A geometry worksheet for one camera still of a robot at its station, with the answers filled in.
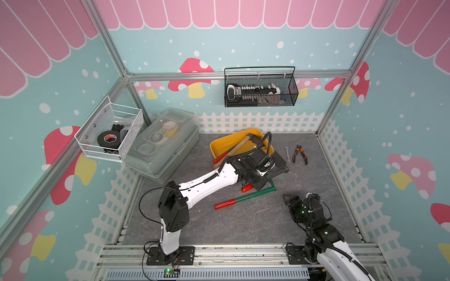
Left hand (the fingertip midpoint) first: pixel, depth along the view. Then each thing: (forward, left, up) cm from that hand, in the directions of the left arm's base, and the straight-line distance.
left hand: (259, 183), depth 79 cm
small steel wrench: (+25, -22, -15) cm, 36 cm away
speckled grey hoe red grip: (+24, +16, -9) cm, 30 cm away
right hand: (-3, -13, -9) cm, 16 cm away
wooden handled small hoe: (+37, +1, -9) cm, 38 cm away
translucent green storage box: (+18, +47, +4) cm, 51 cm away
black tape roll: (+9, +63, +18) cm, 66 cm away
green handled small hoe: (-4, +13, -14) cm, 20 cm away
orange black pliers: (+34, -31, -16) cm, 49 cm away
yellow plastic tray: (+37, +17, -16) cm, 44 cm away
